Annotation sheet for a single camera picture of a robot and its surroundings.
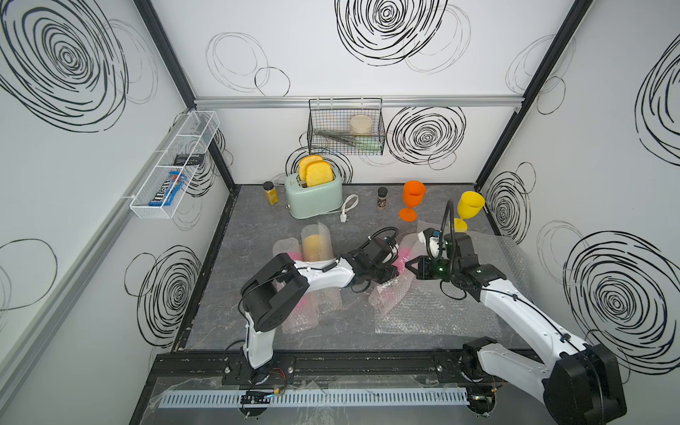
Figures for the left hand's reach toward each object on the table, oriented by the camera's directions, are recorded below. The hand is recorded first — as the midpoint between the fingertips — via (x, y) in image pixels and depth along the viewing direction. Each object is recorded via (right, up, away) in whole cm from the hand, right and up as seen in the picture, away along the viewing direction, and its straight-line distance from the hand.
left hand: (395, 275), depth 87 cm
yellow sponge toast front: (-27, +36, +11) cm, 46 cm away
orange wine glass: (+9, +28, +11) cm, 32 cm away
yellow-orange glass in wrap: (-27, +10, +5) cm, 29 cm away
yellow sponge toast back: (-32, +40, +10) cm, 52 cm away
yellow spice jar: (-47, +29, +21) cm, 60 cm away
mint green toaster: (-30, +25, +15) cm, 42 cm away
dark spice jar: (-2, +27, +20) cm, 33 cm away
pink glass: (+1, +8, -6) cm, 10 cm away
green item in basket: (-8, +46, +9) cm, 48 cm away
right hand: (+3, +5, -6) cm, 9 cm away
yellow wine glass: (+28, +24, +7) cm, 38 cm away
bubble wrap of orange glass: (+10, -10, -2) cm, 14 cm away
